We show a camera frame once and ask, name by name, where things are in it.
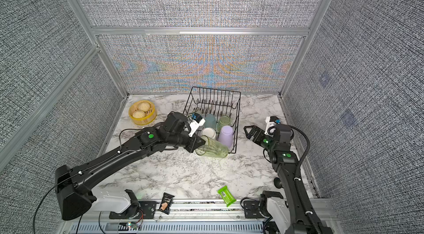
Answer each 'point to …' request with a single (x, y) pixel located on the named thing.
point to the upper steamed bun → (144, 106)
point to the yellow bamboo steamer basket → (150, 115)
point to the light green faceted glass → (223, 121)
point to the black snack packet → (166, 201)
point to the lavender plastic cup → (226, 136)
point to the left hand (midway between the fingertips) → (205, 142)
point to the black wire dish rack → (218, 102)
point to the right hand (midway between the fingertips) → (251, 130)
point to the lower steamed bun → (138, 114)
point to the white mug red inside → (208, 132)
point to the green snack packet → (226, 195)
